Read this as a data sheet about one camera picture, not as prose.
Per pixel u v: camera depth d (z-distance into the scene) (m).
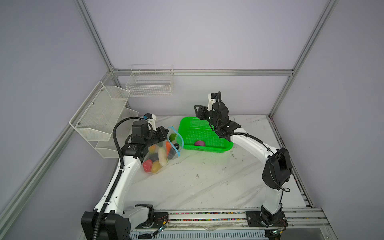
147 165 0.88
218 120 0.64
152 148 0.95
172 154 0.76
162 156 0.88
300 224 0.73
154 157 0.91
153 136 0.65
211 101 0.73
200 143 0.98
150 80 0.96
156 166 0.88
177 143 0.81
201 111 0.72
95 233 0.34
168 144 0.75
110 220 0.37
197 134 1.08
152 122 0.68
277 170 0.48
